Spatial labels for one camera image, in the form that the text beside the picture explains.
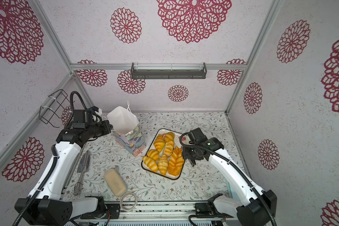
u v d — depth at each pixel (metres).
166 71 0.92
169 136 1.00
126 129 1.03
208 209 0.65
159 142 0.97
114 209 0.73
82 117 0.54
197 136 0.57
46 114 0.73
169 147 0.95
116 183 0.80
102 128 0.66
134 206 0.75
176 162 0.88
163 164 0.87
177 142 0.82
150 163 0.87
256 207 0.37
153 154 0.90
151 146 0.97
